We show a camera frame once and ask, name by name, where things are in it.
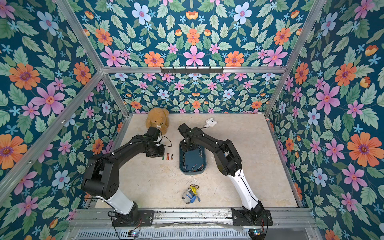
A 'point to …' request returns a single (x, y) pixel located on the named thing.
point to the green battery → (163, 157)
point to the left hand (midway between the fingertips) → (164, 152)
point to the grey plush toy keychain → (190, 194)
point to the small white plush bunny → (210, 122)
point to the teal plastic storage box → (192, 162)
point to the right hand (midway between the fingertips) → (186, 148)
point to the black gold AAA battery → (172, 157)
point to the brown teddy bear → (158, 117)
